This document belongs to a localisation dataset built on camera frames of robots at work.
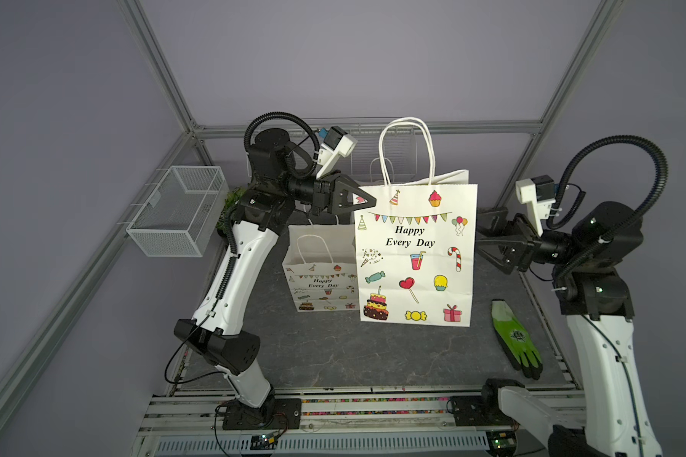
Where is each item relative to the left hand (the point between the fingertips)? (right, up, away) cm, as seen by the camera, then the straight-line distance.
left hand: (375, 208), depth 49 cm
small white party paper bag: (-13, -12, +24) cm, 30 cm away
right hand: (+17, -4, +2) cm, 17 cm away
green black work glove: (+46, -36, +35) cm, 68 cm away
